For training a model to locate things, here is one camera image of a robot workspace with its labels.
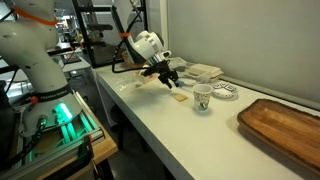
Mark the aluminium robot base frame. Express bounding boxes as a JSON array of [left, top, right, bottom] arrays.
[[0, 91, 105, 179]]

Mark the clear plastic container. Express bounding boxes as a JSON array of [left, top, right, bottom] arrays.
[[168, 56, 188, 69]]

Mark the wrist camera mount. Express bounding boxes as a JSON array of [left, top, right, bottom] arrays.
[[152, 49, 173, 64]]

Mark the clear crumpled plastic bag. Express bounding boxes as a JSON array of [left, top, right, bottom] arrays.
[[116, 72, 146, 92]]

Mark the wooden serving tray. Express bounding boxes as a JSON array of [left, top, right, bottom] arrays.
[[236, 98, 320, 176]]

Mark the patterned ceramic saucer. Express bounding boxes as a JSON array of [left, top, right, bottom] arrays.
[[211, 82, 239, 99]]

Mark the black metal frame rack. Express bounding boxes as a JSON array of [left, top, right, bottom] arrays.
[[71, 0, 149, 69]]

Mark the patterned paper cup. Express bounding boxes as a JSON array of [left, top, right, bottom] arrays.
[[192, 83, 214, 112]]

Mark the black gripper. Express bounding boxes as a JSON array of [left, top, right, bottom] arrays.
[[143, 59, 180, 90]]

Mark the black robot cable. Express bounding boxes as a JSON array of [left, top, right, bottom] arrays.
[[110, 3, 148, 74]]

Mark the brown wicker basket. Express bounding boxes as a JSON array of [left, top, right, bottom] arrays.
[[121, 50, 148, 70]]

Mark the black orange clamp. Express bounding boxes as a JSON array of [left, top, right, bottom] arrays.
[[77, 134, 101, 178]]

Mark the thin wooden block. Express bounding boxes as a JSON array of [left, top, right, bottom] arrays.
[[173, 93, 189, 102]]

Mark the wooden base board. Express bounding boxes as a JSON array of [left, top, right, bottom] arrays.
[[33, 124, 119, 180]]

